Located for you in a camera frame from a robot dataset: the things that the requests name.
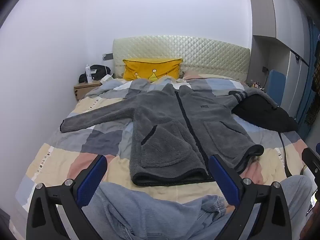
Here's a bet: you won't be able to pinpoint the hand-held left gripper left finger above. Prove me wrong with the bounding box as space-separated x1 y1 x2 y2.
26 154 108 240

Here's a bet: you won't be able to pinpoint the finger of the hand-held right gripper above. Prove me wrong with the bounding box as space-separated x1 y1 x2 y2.
301 147 320 180

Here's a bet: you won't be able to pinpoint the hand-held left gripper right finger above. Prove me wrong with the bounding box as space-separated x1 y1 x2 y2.
209 154 292 240

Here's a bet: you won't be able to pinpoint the grey fleece zip jacket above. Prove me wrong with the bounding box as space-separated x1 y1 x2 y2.
60 83 278 187

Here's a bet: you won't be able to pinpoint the patchwork colour block blanket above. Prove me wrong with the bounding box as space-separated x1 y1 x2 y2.
15 74 315 205

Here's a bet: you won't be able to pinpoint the black fleece garment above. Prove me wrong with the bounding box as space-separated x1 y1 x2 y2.
229 90 299 133

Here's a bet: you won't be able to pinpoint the dark blue curtain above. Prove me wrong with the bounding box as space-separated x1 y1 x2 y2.
299 17 320 140

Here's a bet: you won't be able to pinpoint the person's light blue jeans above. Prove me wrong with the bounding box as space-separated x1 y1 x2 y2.
86 174 314 240

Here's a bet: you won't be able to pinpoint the blue chair back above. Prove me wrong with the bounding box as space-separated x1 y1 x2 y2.
265 69 286 107

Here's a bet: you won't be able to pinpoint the wooden nightstand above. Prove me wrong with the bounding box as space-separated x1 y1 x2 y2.
74 80 103 102

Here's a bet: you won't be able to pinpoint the group of small cosmetic bottles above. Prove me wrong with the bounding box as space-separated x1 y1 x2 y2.
246 80 265 90

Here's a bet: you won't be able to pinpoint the black bag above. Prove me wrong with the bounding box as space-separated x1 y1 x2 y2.
79 64 112 83

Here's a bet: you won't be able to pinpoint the yellow crown print pillow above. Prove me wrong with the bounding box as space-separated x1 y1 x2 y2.
122 58 184 82

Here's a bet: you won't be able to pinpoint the cream quilted headboard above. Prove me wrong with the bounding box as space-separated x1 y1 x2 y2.
112 35 251 83

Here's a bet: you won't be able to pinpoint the grey wardrobe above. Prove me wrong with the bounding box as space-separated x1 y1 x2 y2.
247 0 315 140

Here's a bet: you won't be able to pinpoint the black cable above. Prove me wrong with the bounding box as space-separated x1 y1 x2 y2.
277 130 308 178

